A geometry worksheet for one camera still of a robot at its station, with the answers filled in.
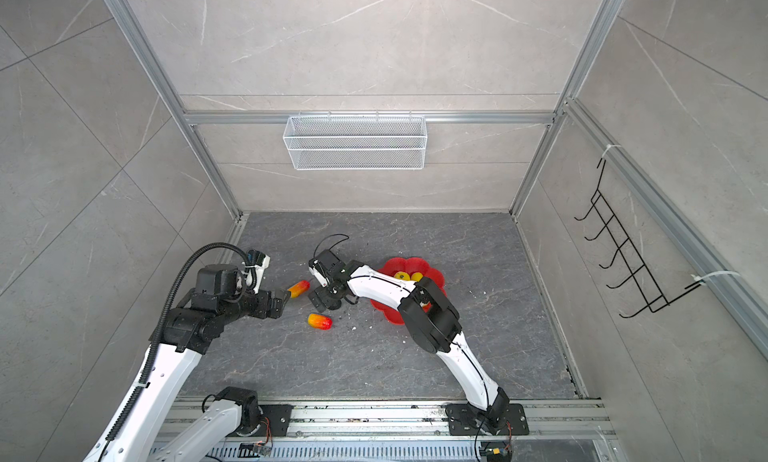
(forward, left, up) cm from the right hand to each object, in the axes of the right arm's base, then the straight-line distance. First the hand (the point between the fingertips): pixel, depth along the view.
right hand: (327, 293), depth 94 cm
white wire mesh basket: (+42, -10, +28) cm, 52 cm away
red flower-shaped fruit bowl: (+10, -28, 0) cm, 30 cm away
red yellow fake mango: (-10, +1, +1) cm, 10 cm away
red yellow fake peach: (+2, +9, 0) cm, 9 cm away
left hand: (-8, +10, +20) cm, 24 cm away
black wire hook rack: (-20, -73, +30) cm, 82 cm away
